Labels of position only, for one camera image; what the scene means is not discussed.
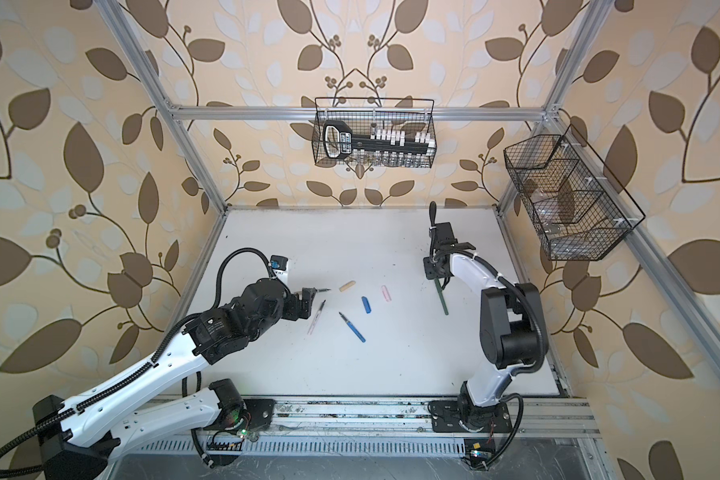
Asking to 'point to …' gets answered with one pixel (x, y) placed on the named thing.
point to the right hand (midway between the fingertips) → (440, 271)
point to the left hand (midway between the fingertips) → (301, 288)
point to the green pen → (444, 305)
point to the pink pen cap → (386, 294)
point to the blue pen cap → (366, 304)
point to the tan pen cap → (347, 286)
